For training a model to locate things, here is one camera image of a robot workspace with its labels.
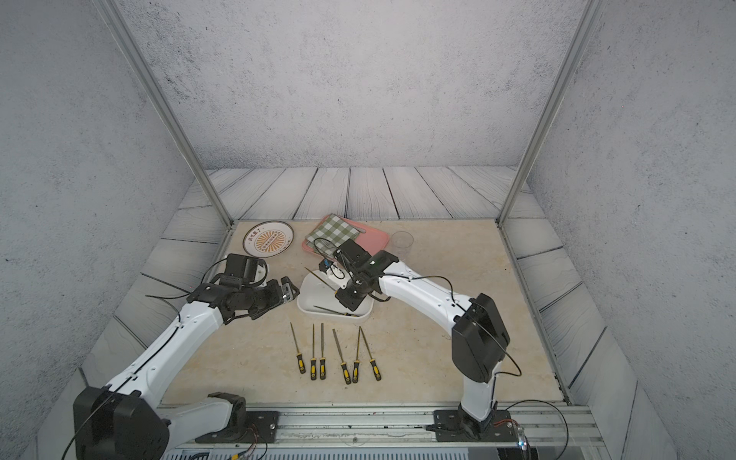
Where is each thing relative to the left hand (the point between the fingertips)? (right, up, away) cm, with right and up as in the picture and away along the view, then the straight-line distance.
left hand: (292, 296), depth 82 cm
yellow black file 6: (+23, -20, +2) cm, 30 cm away
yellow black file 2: (+5, -19, +3) cm, 20 cm away
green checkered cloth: (+6, +19, +34) cm, 39 cm away
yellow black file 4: (+15, -20, +1) cm, 25 cm away
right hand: (+15, 0, 0) cm, 15 cm away
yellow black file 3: (+8, -19, +3) cm, 21 cm away
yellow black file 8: (+11, -7, +12) cm, 18 cm away
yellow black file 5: (+18, -20, +1) cm, 27 cm away
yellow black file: (+1, -19, +3) cm, 20 cm away
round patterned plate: (-19, +16, +34) cm, 42 cm away
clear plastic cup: (+34, +16, +30) cm, 48 cm away
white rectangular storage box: (+7, +1, -1) cm, 7 cm away
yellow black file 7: (+10, +3, +1) cm, 10 cm away
